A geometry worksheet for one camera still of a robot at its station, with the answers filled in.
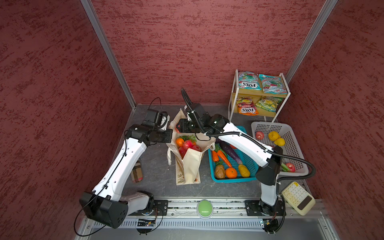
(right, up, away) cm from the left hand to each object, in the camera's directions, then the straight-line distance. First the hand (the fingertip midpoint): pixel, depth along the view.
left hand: (169, 139), depth 75 cm
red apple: (+14, -6, +10) cm, 18 cm away
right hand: (+6, +4, -1) cm, 7 cm away
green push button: (+18, -35, -3) cm, 39 cm away
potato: (+27, -19, +7) cm, 34 cm away
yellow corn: (+41, -19, +6) cm, 45 cm away
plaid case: (-20, -20, +8) cm, 30 cm away
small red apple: (+57, 0, +22) cm, 61 cm away
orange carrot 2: (+26, -13, +14) cm, 32 cm away
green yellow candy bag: (+63, +21, +22) cm, 70 cm away
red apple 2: (+9, -4, +6) cm, 12 cm away
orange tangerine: (+34, -20, +6) cm, 39 cm away
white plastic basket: (+73, -7, +15) cm, 75 cm away
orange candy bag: (+47, +19, +19) cm, 54 cm away
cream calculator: (+68, -31, +1) cm, 74 cm away
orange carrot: (+32, -14, +14) cm, 37 cm away
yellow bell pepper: (+66, -1, +22) cm, 69 cm away
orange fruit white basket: (+4, -2, +13) cm, 14 cm away
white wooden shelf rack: (+55, +22, +25) cm, 64 cm away
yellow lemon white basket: (+69, -5, +20) cm, 72 cm away
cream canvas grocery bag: (+10, -17, +4) cm, 20 cm away
